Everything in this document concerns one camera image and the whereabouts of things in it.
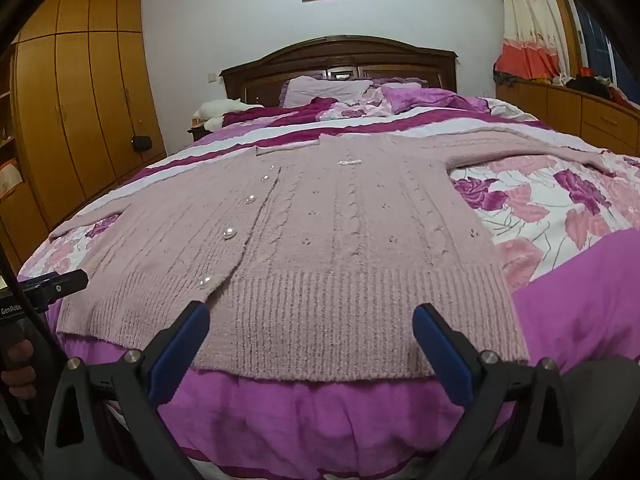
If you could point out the cream and red curtain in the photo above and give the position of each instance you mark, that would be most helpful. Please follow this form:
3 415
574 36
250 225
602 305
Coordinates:
533 41

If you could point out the light purple pillow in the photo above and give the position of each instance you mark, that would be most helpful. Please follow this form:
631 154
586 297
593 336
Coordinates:
301 90

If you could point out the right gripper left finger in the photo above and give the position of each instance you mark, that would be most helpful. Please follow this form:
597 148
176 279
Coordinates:
104 422

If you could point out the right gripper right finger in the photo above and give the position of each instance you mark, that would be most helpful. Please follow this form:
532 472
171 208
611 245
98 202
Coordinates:
516 422

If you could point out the small black bag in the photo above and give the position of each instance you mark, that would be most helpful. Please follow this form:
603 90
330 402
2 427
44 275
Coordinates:
141 144

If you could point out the pink knitted cardigan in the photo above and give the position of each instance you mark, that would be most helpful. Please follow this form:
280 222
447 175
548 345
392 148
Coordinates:
311 260

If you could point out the purple ruffled pillow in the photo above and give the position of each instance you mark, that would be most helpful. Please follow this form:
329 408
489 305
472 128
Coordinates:
403 97

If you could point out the person's left hand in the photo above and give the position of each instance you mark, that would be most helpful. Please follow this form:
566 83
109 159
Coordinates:
19 376

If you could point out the wooden drawer cabinet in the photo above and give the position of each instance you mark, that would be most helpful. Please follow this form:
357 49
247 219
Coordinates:
597 121

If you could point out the dark wooden headboard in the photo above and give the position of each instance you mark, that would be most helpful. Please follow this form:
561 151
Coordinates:
341 57

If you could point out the clothes pile on cabinet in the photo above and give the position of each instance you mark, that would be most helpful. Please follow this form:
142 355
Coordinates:
599 86

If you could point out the dark wooden nightstand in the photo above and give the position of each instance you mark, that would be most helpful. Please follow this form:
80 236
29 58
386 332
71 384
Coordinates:
198 132

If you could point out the wooden wardrobe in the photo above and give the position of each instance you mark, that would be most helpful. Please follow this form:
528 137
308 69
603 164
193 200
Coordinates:
74 90

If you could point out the white plush toy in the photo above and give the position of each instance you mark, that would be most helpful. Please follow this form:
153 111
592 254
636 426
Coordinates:
210 115

